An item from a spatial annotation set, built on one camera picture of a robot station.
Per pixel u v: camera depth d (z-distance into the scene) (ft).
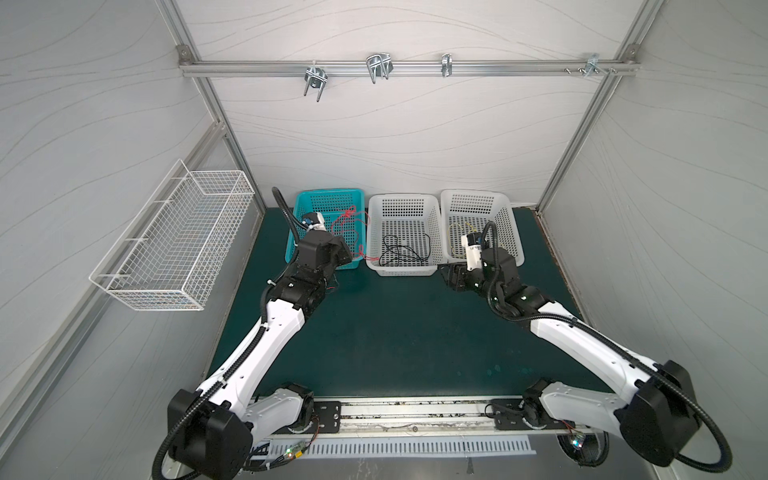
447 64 2.51
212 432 1.21
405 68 2.63
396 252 3.53
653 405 1.28
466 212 4.17
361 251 3.14
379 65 2.51
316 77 2.60
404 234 3.66
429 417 2.46
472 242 2.29
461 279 2.31
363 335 2.89
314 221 2.14
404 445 2.31
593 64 2.51
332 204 3.52
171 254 2.24
